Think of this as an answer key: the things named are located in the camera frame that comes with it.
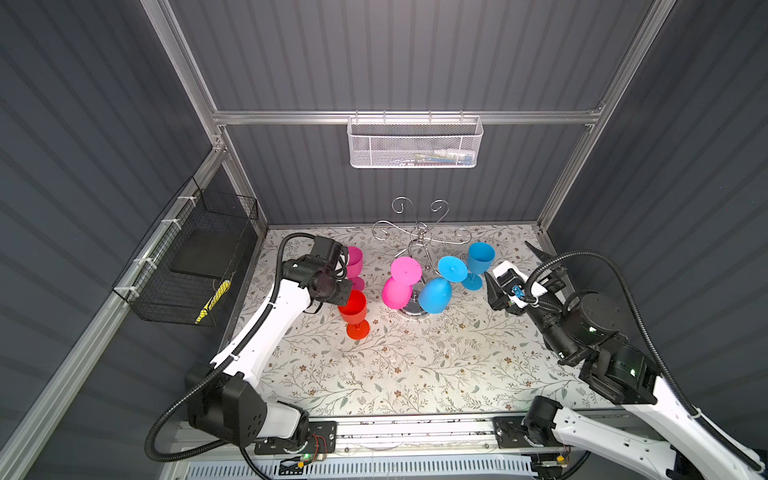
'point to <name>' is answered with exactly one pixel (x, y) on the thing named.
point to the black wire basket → (179, 271)
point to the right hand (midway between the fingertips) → (518, 258)
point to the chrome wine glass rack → (418, 254)
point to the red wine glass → (353, 314)
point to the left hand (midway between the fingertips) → (339, 291)
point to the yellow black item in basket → (224, 287)
